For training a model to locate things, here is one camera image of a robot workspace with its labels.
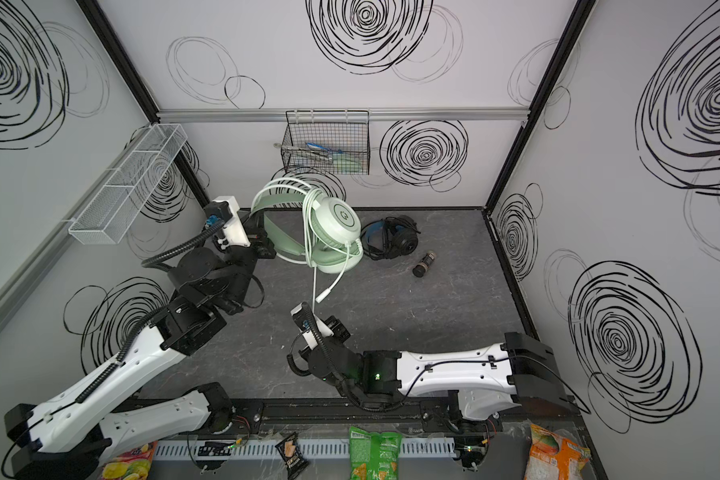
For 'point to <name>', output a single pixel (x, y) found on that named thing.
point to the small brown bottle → (420, 269)
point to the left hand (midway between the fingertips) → (258, 209)
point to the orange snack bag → (553, 457)
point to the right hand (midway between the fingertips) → (304, 320)
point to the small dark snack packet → (290, 451)
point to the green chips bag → (374, 455)
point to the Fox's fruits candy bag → (134, 464)
